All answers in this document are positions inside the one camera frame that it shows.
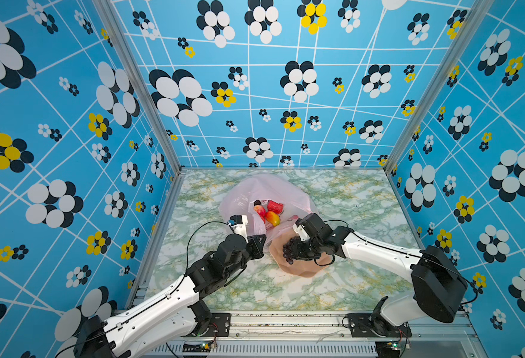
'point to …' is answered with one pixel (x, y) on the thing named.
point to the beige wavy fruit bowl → (302, 268)
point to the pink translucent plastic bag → (239, 200)
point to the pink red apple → (260, 211)
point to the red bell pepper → (275, 206)
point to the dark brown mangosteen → (256, 202)
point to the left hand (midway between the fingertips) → (270, 237)
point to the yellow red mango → (273, 218)
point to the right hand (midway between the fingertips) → (289, 255)
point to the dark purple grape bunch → (296, 249)
